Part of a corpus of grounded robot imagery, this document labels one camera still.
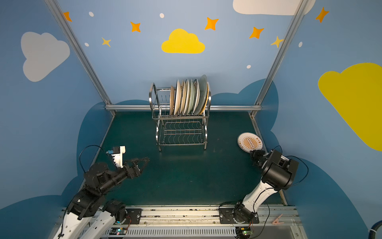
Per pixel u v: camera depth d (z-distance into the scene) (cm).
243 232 71
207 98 80
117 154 60
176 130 105
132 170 59
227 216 75
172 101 72
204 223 74
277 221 73
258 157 90
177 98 71
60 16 71
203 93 78
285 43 82
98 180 49
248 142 105
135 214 75
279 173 51
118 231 71
